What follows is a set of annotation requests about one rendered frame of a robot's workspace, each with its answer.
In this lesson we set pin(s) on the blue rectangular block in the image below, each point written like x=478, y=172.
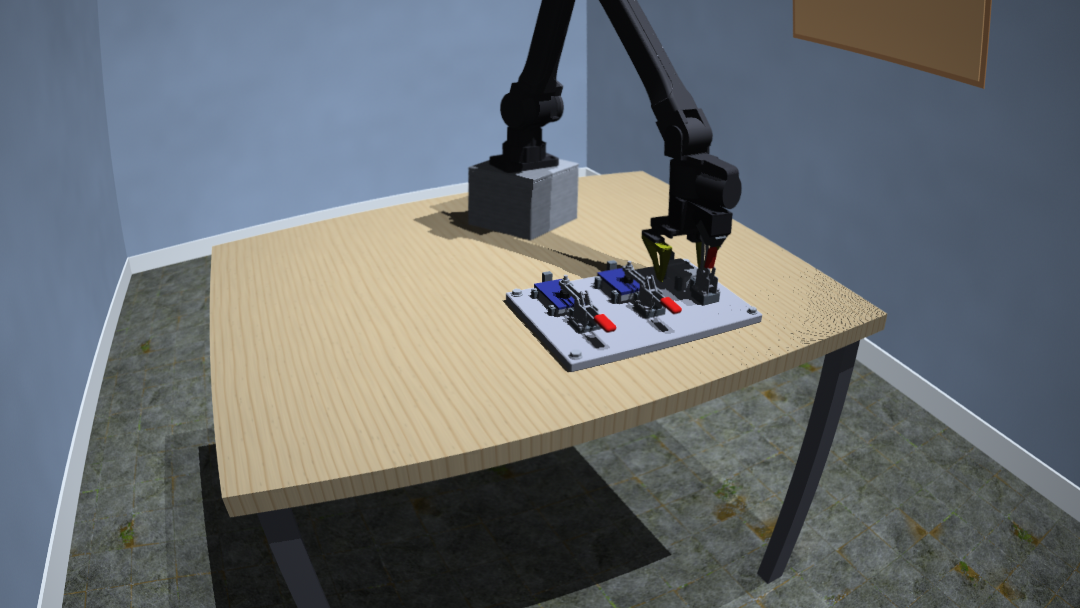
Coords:
x=550, y=292
x=614, y=280

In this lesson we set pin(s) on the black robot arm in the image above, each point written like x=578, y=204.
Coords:
x=717, y=182

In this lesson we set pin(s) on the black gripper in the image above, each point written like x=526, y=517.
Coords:
x=654, y=242

